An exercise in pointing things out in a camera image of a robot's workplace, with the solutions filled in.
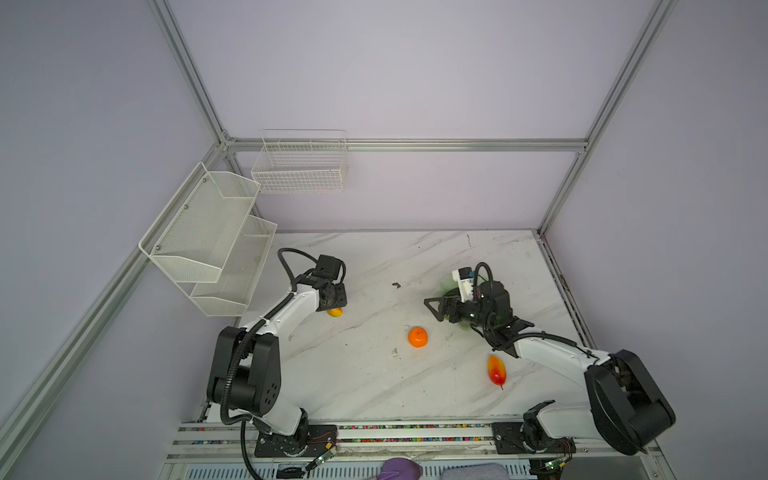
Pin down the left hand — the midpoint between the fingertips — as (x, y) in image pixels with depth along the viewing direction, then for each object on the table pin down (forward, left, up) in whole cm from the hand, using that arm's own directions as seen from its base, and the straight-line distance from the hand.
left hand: (333, 300), depth 90 cm
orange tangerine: (-9, -26, -6) cm, 28 cm away
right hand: (-3, -30, +6) cm, 30 cm away
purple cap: (-42, -20, -8) cm, 47 cm away
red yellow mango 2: (-19, -48, -5) cm, 52 cm away
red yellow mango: (-4, -1, 0) cm, 5 cm away
